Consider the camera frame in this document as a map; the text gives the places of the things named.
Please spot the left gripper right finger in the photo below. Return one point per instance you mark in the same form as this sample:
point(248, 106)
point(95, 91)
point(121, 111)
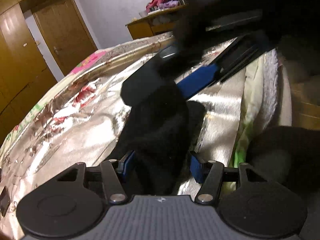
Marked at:
point(209, 175)

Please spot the pink floral bed sheet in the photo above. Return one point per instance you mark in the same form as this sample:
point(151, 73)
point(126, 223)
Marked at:
point(89, 61)

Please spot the wooden desk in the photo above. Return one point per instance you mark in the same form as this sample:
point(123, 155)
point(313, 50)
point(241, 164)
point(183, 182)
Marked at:
point(158, 22)

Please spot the floral satin quilt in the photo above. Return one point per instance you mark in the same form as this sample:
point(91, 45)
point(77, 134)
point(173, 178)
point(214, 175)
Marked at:
point(81, 118)

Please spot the white fleece blanket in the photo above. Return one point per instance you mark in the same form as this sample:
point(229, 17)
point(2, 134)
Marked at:
point(267, 95)

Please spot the wooden door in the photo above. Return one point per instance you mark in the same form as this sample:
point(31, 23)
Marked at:
point(64, 32)

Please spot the black pants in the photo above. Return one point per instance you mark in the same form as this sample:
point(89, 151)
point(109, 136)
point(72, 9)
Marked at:
point(159, 131)

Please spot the wooden wardrobe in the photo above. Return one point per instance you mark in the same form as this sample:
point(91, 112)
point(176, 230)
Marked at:
point(25, 76)

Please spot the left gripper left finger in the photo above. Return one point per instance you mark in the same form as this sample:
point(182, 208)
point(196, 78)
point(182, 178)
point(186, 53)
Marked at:
point(113, 173)

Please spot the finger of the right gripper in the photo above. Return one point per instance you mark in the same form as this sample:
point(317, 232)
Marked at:
point(164, 67)
point(240, 53)

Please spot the black phone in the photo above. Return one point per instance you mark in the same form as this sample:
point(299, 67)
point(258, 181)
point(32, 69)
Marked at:
point(4, 201)

